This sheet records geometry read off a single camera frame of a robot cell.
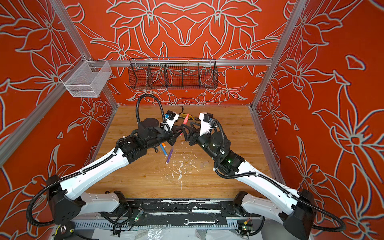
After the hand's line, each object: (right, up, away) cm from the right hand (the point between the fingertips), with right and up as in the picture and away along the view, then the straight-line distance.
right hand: (182, 124), depth 63 cm
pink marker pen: (+2, +2, +4) cm, 5 cm away
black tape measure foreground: (-54, -48, +3) cm, 72 cm away
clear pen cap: (+12, -25, +25) cm, 37 cm away
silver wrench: (+16, -47, +7) cm, 50 cm away
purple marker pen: (-10, -21, +29) cm, 37 cm away
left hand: (0, -1, +6) cm, 6 cm away
